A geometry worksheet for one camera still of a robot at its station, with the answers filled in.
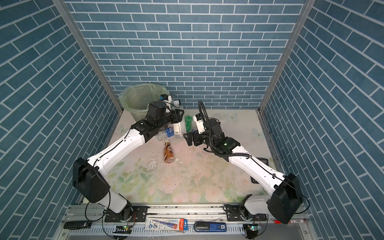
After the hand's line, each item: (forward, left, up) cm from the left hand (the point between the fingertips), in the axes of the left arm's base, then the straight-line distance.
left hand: (181, 111), depth 80 cm
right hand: (-10, -5, -4) cm, 12 cm away
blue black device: (-49, -14, -24) cm, 57 cm away
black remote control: (-46, +49, -29) cm, 73 cm away
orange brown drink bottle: (-13, +9, -24) cm, 29 cm away
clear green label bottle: (-8, +2, -3) cm, 9 cm away
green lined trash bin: (+22, +33, -10) cm, 41 cm away
